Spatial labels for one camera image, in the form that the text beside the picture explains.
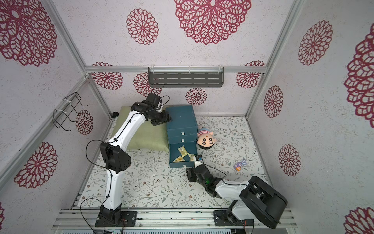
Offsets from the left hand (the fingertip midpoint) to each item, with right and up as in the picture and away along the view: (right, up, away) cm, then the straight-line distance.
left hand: (168, 121), depth 90 cm
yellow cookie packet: (+7, -24, +3) cm, 25 cm away
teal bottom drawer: (+10, -21, +7) cm, 24 cm away
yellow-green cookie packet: (+15, -23, +5) cm, 28 cm away
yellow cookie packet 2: (+9, -19, +8) cm, 23 cm away
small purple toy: (+43, -28, 0) cm, 52 cm away
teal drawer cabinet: (+10, -4, -4) cm, 11 cm away
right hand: (+12, -29, -2) cm, 31 cm away
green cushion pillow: (-12, -10, +6) cm, 17 cm away
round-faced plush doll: (+24, -12, +6) cm, 28 cm away
